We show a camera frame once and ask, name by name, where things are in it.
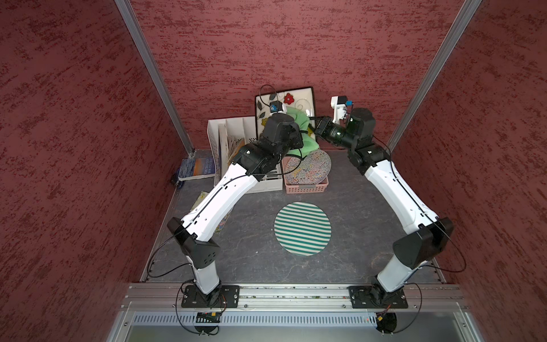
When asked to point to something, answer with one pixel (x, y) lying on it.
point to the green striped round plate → (303, 229)
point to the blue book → (196, 168)
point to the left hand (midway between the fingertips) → (293, 133)
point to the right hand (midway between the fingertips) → (303, 122)
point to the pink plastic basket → (303, 189)
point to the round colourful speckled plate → (308, 169)
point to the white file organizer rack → (225, 137)
